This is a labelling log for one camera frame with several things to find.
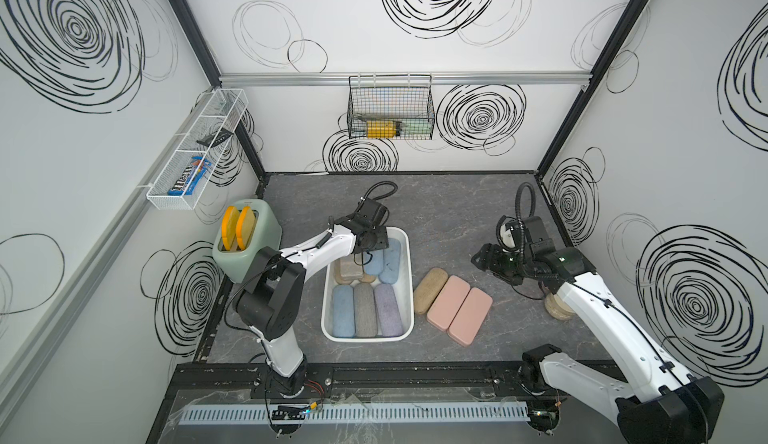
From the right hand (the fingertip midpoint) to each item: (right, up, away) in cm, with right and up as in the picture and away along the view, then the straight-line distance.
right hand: (482, 263), depth 77 cm
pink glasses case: (-9, -15, +6) cm, 19 cm away
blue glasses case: (-28, -3, +10) cm, 30 cm away
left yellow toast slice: (-66, +9, +1) cm, 67 cm away
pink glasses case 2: (-3, -17, +4) cm, 17 cm away
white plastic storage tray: (-20, +5, +17) cm, 26 cm away
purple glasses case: (-25, -14, +6) cm, 29 cm away
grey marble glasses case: (-36, -3, +8) cm, 37 cm away
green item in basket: (-17, +38, +10) cm, 43 cm away
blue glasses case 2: (-37, -14, +5) cm, 40 cm away
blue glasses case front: (-24, -3, +16) cm, 28 cm away
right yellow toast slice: (-63, +9, +3) cm, 64 cm away
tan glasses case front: (-31, -7, +11) cm, 34 cm away
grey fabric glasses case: (-31, -16, +4) cm, 35 cm away
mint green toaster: (-60, +7, +9) cm, 61 cm away
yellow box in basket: (-27, +38, +10) cm, 47 cm away
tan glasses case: (-12, -8, +11) cm, 18 cm away
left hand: (-28, +4, +16) cm, 33 cm away
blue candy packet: (-72, +20, -7) cm, 76 cm away
